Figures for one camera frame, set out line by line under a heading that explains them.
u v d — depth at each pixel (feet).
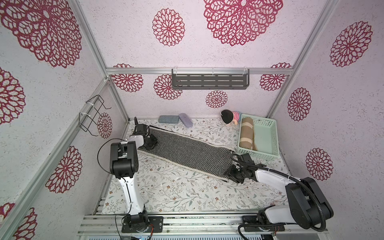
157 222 2.45
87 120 2.45
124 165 1.85
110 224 2.46
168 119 3.83
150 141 3.09
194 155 3.22
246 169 2.31
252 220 2.48
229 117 3.78
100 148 1.76
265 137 3.61
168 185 2.87
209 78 3.16
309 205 1.68
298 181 1.52
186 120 3.82
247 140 3.31
